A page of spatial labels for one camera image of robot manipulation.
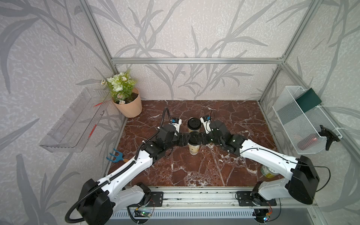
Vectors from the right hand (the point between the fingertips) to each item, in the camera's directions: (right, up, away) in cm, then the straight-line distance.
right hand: (198, 131), depth 79 cm
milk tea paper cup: (-4, 0, +5) cm, 7 cm away
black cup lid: (-2, +4, +5) cm, 7 cm away
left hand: (-6, -2, -2) cm, 7 cm away
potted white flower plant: (-51, +24, +19) cm, 60 cm away
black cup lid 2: (-3, -3, -5) cm, 6 cm away
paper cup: (-2, -11, +3) cm, 12 cm away
